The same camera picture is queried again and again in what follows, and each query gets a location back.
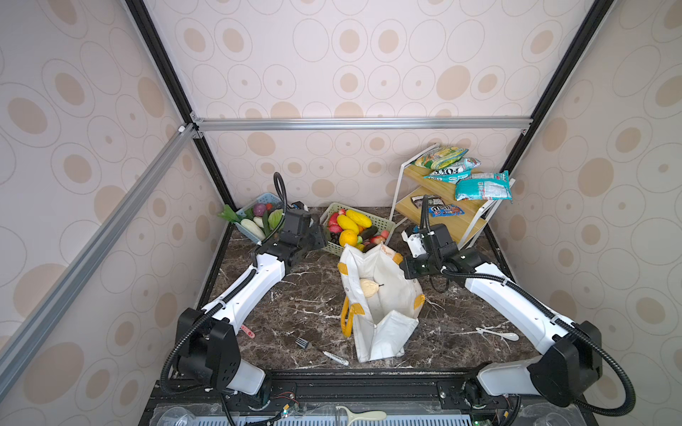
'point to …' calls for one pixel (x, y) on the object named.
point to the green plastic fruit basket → (328, 246)
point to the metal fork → (302, 343)
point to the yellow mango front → (346, 224)
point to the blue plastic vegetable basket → (260, 216)
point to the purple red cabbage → (258, 209)
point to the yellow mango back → (360, 219)
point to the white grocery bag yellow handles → (384, 303)
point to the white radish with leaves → (249, 225)
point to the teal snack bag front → (484, 185)
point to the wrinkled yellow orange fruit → (348, 237)
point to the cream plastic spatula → (372, 414)
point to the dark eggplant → (369, 232)
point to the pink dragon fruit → (333, 224)
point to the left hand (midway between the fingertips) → (325, 227)
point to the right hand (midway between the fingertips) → (402, 263)
